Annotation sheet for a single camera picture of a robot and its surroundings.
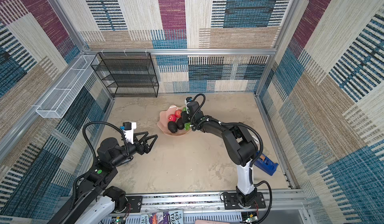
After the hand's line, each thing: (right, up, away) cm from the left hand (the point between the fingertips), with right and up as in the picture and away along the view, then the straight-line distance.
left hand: (152, 133), depth 70 cm
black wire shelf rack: (-29, +36, +40) cm, 62 cm away
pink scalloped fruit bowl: (-1, +3, +29) cm, 29 cm away
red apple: (+5, +5, +30) cm, 31 cm away
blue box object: (+58, -18, +10) cm, 61 cm away
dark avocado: (+6, 0, +26) cm, 27 cm away
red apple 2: (+9, +8, +31) cm, 33 cm away
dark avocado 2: (+10, +1, +28) cm, 30 cm away
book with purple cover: (+11, -38, -2) cm, 39 cm away
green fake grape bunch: (+15, 0, +24) cm, 28 cm away
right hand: (+13, +8, +26) cm, 30 cm away
